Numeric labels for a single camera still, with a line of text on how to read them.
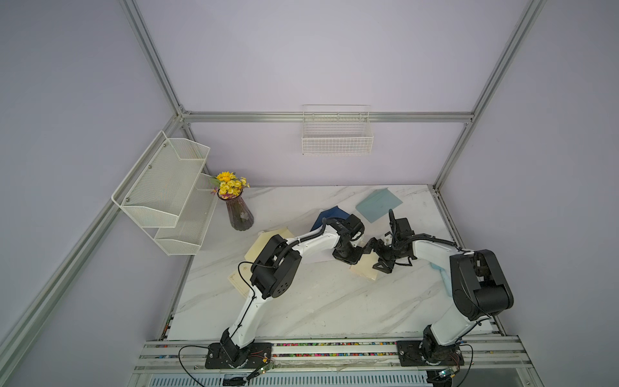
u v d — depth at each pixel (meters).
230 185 0.86
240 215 0.97
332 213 1.10
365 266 0.93
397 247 0.75
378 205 1.15
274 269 0.55
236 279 0.54
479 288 0.47
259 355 0.74
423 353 0.69
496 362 0.73
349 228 0.76
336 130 0.94
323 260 0.94
